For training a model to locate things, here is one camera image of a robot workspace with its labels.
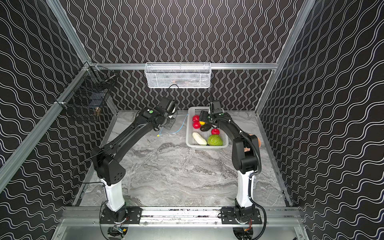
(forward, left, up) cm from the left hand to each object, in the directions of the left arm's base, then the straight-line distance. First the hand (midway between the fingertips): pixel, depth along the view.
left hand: (171, 120), depth 83 cm
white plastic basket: (+1, -10, -23) cm, 25 cm away
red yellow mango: (+15, -17, -19) cm, 30 cm away
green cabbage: (-2, -25, -16) cm, 30 cm away
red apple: (+14, -13, -20) cm, 28 cm away
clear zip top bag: (+10, +3, -24) cm, 26 cm away
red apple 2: (+9, -26, -21) cm, 35 cm away
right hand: (+14, -20, -11) cm, 27 cm away
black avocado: (+12, -20, -20) cm, 31 cm away
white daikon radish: (+2, -15, -21) cm, 26 cm away
